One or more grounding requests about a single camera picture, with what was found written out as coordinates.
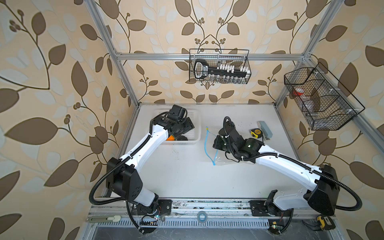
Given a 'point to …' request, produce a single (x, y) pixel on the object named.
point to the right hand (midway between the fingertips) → (213, 142)
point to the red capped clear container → (299, 92)
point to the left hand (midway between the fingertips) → (191, 126)
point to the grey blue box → (266, 130)
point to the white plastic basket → (148, 112)
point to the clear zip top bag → (217, 157)
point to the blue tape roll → (202, 217)
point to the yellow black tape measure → (256, 133)
